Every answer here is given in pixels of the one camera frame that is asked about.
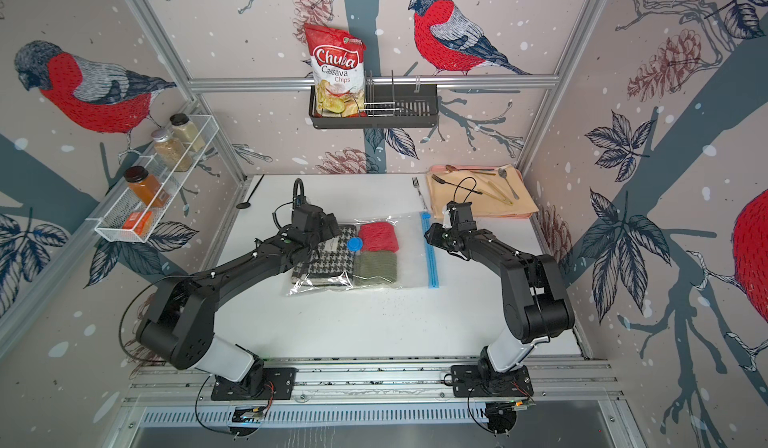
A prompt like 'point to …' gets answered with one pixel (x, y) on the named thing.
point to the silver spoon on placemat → (503, 173)
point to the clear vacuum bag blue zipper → (397, 252)
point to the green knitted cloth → (374, 267)
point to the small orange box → (139, 222)
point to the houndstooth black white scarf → (334, 266)
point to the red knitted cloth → (379, 236)
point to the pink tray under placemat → (444, 167)
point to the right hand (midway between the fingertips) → (428, 232)
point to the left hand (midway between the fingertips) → (330, 217)
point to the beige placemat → (440, 194)
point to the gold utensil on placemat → (503, 200)
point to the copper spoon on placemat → (452, 168)
